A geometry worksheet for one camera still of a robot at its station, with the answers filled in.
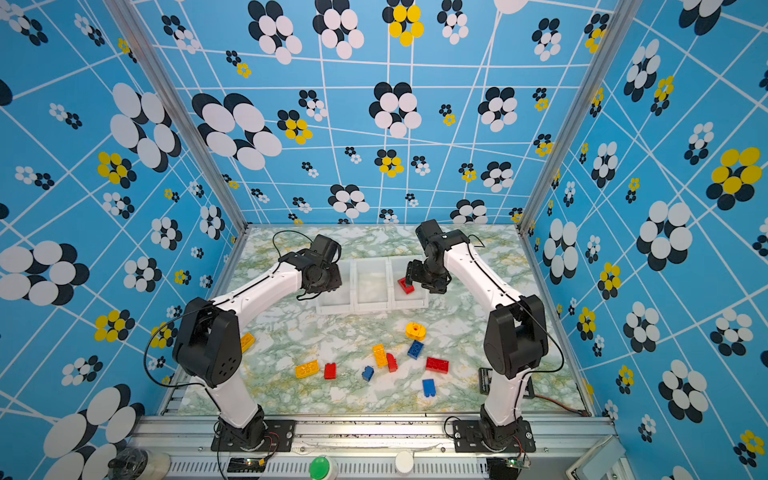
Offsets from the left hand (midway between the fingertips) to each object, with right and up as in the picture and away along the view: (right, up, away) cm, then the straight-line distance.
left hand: (337, 280), depth 92 cm
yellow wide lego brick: (-7, -25, -8) cm, 27 cm away
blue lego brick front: (+28, -28, -12) cm, 41 cm away
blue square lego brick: (+24, -20, -6) cm, 32 cm away
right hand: (+25, -1, -5) cm, 26 cm away
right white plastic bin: (+20, -7, +3) cm, 21 cm away
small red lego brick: (0, -25, -8) cm, 27 cm away
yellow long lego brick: (+14, -21, -6) cm, 26 cm away
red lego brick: (+30, -23, -10) cm, 39 cm away
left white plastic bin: (+1, -7, +5) cm, 9 cm away
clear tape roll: (-36, -36, -31) cm, 59 cm away
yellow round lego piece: (+24, -15, -4) cm, 29 cm away
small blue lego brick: (+11, -25, -10) cm, 29 cm away
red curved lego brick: (+17, -23, -8) cm, 30 cm away
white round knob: (+20, -37, -28) cm, 51 cm away
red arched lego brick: (+21, -2, +8) cm, 23 cm away
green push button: (+2, -36, -31) cm, 48 cm away
